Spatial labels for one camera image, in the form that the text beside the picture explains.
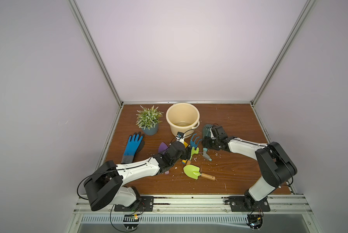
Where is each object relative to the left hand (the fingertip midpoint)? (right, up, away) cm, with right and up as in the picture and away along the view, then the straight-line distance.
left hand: (188, 146), depth 83 cm
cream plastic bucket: (-2, +16, +26) cm, 31 cm away
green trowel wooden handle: (+3, -15, 0) cm, 15 cm away
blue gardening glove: (-35, -2, +12) cm, 37 cm away
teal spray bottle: (+13, +6, +14) cm, 20 cm away
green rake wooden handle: (+4, -5, +9) cm, 11 cm away
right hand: (+12, +2, +11) cm, 17 cm away
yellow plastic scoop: (-1, -1, +12) cm, 12 cm away
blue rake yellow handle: (+4, -1, +11) cm, 12 cm away
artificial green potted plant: (-25, +16, +5) cm, 30 cm away
